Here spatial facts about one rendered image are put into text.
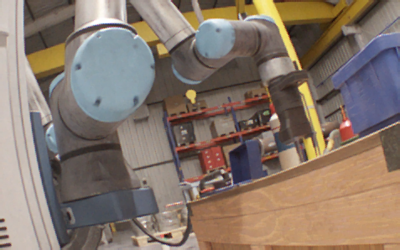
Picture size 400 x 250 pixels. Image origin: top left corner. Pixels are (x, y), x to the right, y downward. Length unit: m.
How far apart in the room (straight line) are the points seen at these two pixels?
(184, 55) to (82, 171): 0.38
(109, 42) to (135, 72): 0.07
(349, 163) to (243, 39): 0.50
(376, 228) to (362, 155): 0.09
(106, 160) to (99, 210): 0.11
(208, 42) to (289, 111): 0.24
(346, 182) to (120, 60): 0.41
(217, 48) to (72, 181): 0.41
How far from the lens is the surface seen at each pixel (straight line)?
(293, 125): 0.90
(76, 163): 0.79
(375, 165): 0.41
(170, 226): 5.87
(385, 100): 0.54
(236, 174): 1.27
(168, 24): 0.97
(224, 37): 0.84
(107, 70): 0.64
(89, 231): 1.70
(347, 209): 0.47
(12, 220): 0.59
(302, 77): 0.87
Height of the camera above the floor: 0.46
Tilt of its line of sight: 11 degrees up
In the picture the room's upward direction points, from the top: 16 degrees counter-clockwise
